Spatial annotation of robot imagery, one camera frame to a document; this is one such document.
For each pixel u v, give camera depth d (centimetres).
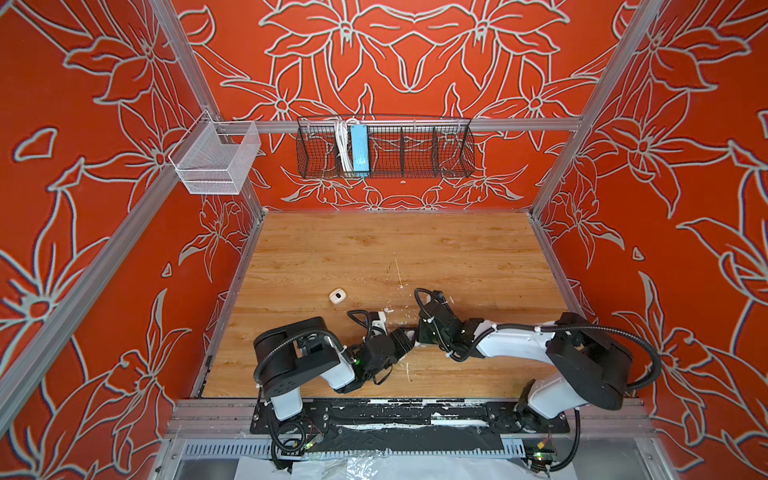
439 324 67
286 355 48
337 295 93
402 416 74
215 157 94
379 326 80
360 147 89
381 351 66
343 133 88
